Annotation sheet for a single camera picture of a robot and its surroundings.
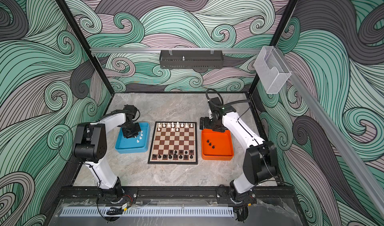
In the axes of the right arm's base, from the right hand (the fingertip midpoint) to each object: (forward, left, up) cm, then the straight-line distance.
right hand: (208, 127), depth 85 cm
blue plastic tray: (-6, +42, -10) cm, 43 cm away
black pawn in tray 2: (-5, -2, -12) cm, 13 cm away
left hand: (+1, +45, -10) cm, 46 cm away
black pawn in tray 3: (-7, -4, -12) cm, 14 cm away
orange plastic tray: (-6, -6, -12) cm, 15 cm away
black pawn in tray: (-3, -1, -12) cm, 12 cm away
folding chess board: (-5, +20, -10) cm, 23 cm away
